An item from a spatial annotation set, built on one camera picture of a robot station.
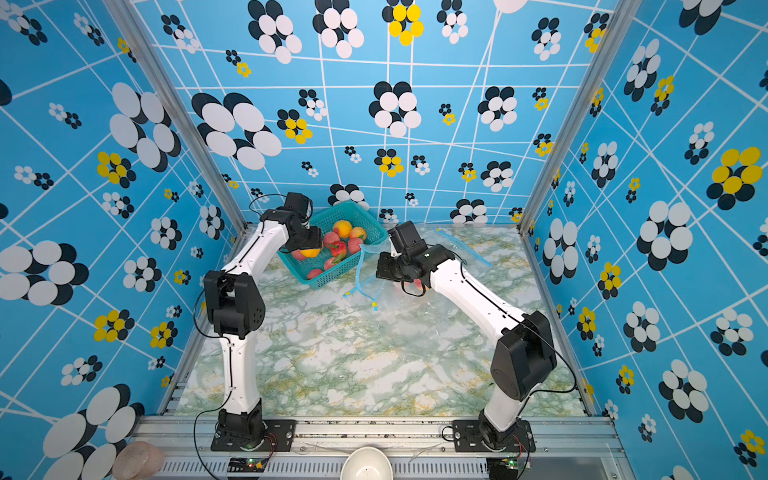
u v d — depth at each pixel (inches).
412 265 24.2
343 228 44.0
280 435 29.0
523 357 17.2
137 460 27.6
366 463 27.1
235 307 22.3
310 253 37.2
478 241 45.5
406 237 24.7
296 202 31.0
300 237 33.2
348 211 45.5
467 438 28.4
